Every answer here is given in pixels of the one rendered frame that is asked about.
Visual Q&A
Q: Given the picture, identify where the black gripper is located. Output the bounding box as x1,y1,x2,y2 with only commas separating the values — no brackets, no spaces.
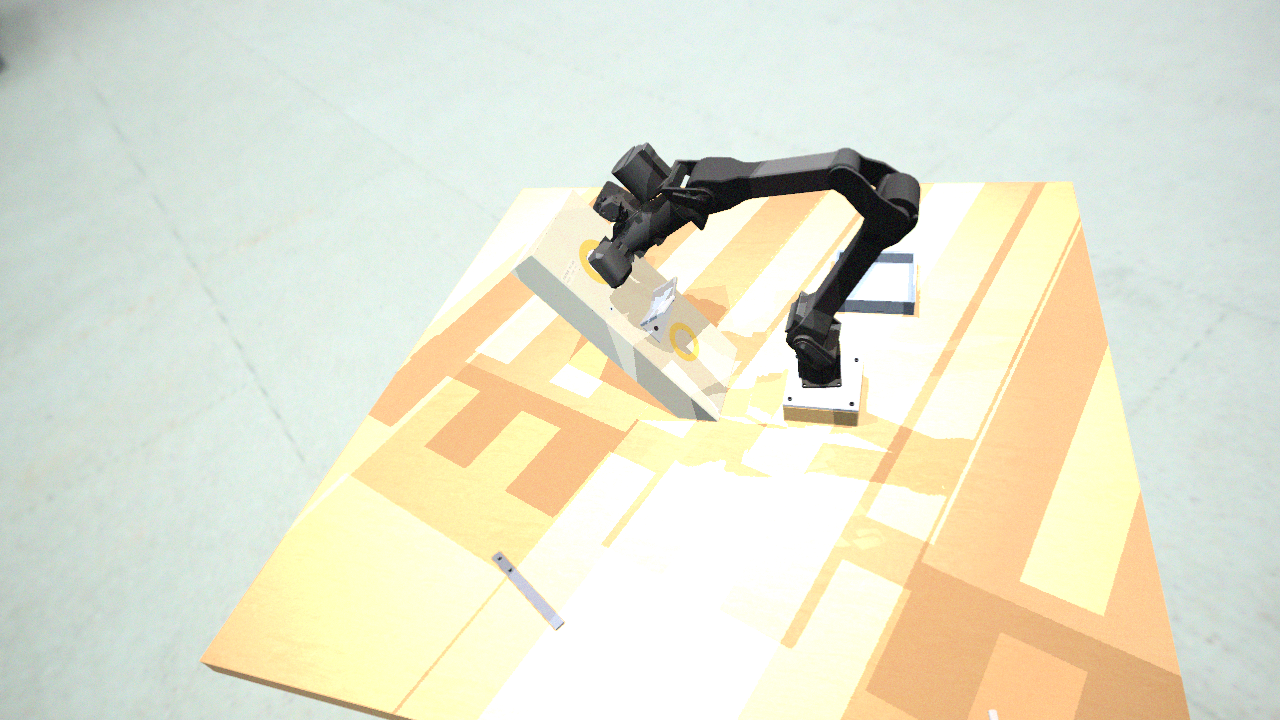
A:
588,201,669,290

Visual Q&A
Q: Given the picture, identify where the cream service panel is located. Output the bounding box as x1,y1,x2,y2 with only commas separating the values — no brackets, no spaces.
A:
509,188,739,421

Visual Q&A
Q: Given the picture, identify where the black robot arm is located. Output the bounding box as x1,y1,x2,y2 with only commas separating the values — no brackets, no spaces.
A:
593,142,922,388

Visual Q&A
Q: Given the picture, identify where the grey flat bar with two pins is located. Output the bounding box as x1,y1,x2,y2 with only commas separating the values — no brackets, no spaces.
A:
492,551,564,632

